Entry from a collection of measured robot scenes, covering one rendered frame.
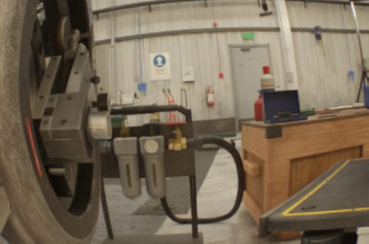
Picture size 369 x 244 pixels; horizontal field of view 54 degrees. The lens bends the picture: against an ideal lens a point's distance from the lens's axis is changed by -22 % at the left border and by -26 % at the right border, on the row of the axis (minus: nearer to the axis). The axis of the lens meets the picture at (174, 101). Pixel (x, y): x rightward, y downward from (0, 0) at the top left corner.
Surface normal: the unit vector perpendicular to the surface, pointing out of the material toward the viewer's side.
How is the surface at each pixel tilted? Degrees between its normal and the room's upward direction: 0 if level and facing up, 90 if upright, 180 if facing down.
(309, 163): 90
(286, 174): 90
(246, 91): 90
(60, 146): 128
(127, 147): 90
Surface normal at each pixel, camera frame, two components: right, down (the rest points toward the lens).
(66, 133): 0.03, 0.59
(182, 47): -0.13, -0.02
